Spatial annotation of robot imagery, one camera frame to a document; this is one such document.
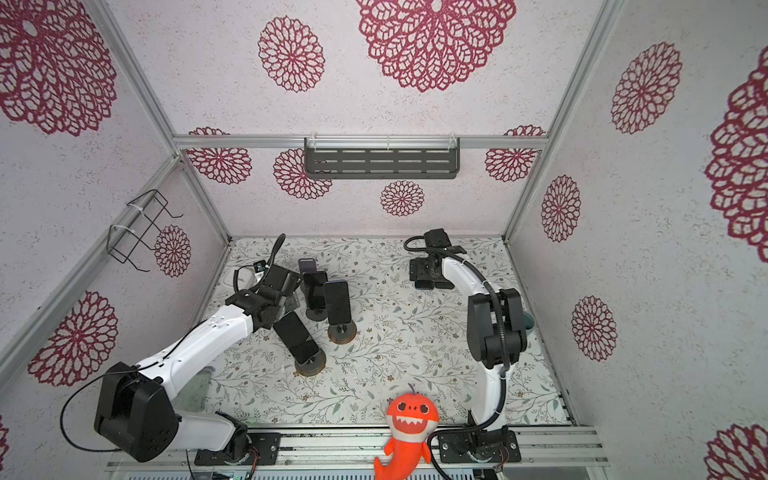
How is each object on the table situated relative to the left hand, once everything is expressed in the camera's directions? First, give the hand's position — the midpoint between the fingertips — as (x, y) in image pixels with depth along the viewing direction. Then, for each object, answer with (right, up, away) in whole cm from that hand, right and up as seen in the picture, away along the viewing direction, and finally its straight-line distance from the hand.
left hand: (279, 299), depth 85 cm
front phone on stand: (+5, -9, -4) cm, 11 cm away
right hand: (+44, +9, +13) cm, 47 cm away
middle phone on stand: (+16, -2, +7) cm, 17 cm away
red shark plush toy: (+36, -27, -15) cm, 48 cm away
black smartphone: (+42, +4, +4) cm, 42 cm away
